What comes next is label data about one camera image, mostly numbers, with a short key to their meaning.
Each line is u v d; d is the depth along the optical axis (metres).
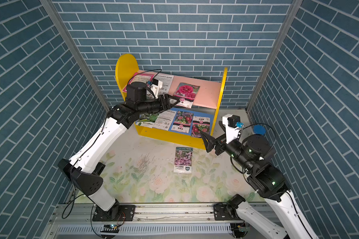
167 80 0.79
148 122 0.92
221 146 0.49
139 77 0.80
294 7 0.71
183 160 0.92
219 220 0.72
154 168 0.89
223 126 0.58
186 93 0.72
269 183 0.39
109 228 0.72
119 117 0.49
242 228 0.71
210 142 0.47
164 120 0.95
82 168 0.42
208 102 0.68
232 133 0.46
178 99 0.66
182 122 0.94
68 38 0.81
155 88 0.63
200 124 0.94
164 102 0.59
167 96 0.61
